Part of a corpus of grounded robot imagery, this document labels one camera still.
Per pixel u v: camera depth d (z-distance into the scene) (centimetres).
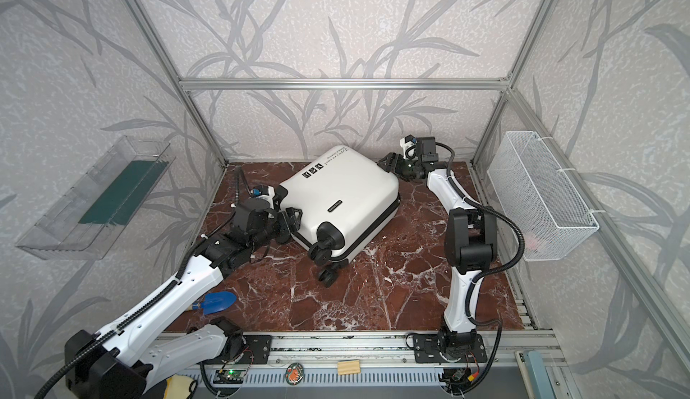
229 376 71
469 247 53
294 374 70
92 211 65
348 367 71
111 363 37
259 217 57
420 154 77
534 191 65
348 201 81
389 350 75
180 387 66
